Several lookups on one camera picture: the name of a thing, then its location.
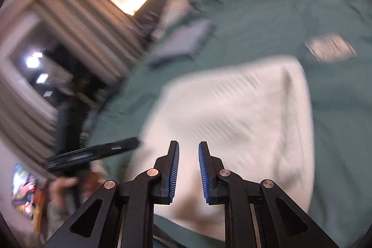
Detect white goose plush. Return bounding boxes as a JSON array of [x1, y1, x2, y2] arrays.
[[151, 0, 191, 40]]

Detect person's left forearm sleeve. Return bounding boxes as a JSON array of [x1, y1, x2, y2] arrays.
[[30, 203, 71, 248]]

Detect beige curtain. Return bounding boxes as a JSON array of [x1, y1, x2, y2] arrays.
[[1, 0, 143, 166]]

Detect black jacket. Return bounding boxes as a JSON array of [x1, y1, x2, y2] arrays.
[[55, 79, 123, 155]]

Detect wall television screen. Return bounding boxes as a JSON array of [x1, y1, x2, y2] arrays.
[[11, 163, 38, 220]]

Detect green duvet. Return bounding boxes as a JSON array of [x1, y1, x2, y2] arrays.
[[88, 0, 371, 247]]

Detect cream knit pants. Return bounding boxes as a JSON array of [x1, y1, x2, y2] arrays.
[[126, 56, 315, 240]]

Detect folded grey-blue towel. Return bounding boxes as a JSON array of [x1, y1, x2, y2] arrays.
[[146, 18, 215, 67]]

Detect person's left hand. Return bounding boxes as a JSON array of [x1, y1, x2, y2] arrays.
[[49, 172, 102, 212]]

